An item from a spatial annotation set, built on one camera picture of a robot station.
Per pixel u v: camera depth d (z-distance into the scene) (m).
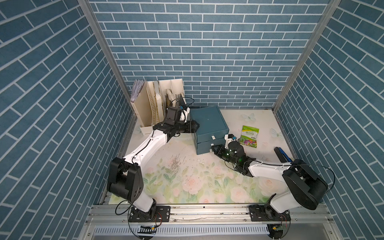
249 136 1.04
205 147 0.89
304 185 0.45
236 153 0.67
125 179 0.43
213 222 0.72
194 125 0.75
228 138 0.82
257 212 0.74
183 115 0.70
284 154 0.94
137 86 0.92
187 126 0.74
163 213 0.74
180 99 1.09
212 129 0.82
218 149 0.83
